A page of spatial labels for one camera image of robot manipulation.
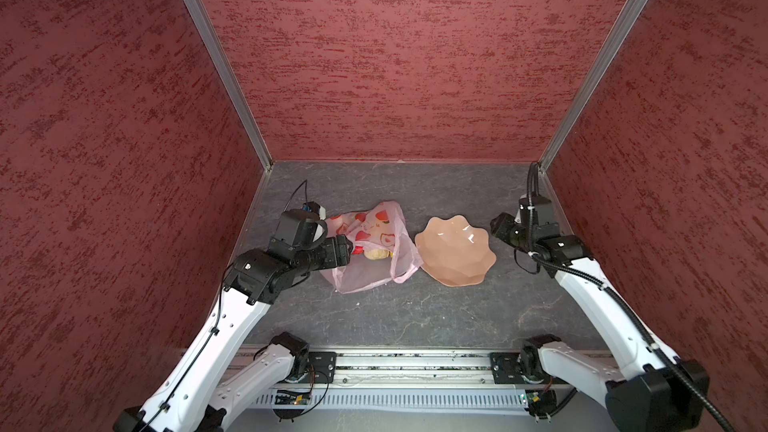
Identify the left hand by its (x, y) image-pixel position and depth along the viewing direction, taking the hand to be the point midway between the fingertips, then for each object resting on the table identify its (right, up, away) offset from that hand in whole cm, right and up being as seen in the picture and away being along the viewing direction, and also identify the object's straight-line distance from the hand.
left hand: (337, 255), depth 70 cm
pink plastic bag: (+10, +4, +19) cm, 22 cm away
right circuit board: (+51, -37, +2) cm, 63 cm away
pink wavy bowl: (+34, -5, +26) cm, 43 cm away
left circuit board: (-12, -36, +2) cm, 38 cm away
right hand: (+41, +4, +10) cm, 43 cm away
